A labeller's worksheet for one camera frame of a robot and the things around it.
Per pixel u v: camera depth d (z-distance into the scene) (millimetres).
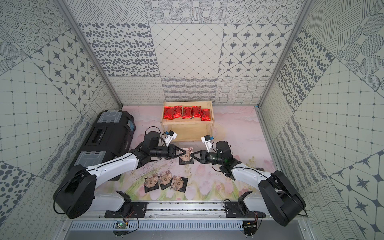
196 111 859
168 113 859
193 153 791
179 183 818
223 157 651
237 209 730
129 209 690
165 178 838
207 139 764
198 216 731
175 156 732
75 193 418
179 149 773
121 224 716
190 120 841
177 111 859
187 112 858
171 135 775
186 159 779
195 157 779
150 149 662
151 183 818
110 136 818
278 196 424
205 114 842
